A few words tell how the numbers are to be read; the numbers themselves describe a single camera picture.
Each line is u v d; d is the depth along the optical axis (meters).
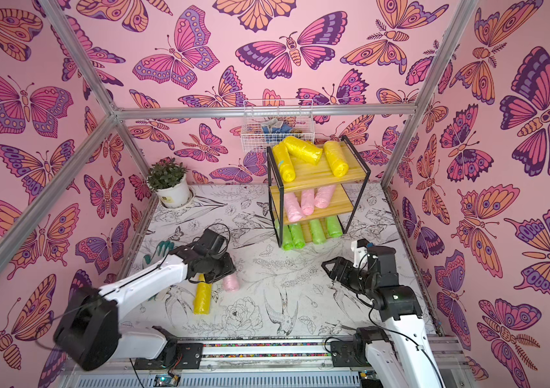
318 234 0.97
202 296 0.84
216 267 0.75
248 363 0.73
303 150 0.78
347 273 0.64
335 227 1.00
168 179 1.00
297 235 0.97
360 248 0.68
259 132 0.95
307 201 0.86
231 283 0.79
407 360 0.44
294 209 0.84
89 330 0.42
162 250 0.95
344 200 0.93
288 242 0.95
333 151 0.78
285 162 0.75
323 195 0.88
